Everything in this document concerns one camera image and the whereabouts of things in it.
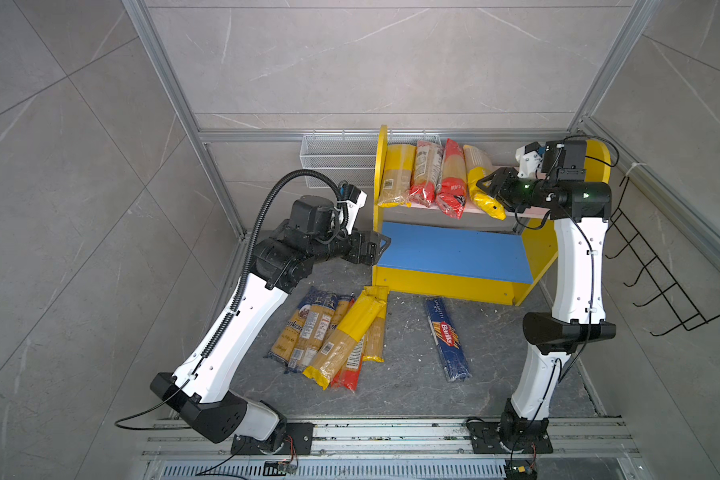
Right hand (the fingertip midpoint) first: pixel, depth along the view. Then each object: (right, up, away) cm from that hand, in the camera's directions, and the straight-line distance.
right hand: (481, 183), depth 72 cm
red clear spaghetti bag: (-33, -51, +8) cm, 61 cm away
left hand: (-27, -12, -8) cm, 30 cm away
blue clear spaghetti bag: (-45, -41, +16) cm, 63 cm away
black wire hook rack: (+36, -30, -14) cm, 49 cm away
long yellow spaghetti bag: (-38, -46, +10) cm, 60 cm away
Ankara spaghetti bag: (-36, -35, +22) cm, 56 cm away
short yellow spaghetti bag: (-26, -43, +16) cm, 53 cm away
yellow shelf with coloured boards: (-6, -17, +27) cm, 32 cm away
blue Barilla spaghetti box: (-4, -46, +13) cm, 48 cm away
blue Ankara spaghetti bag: (-52, -43, +16) cm, 70 cm away
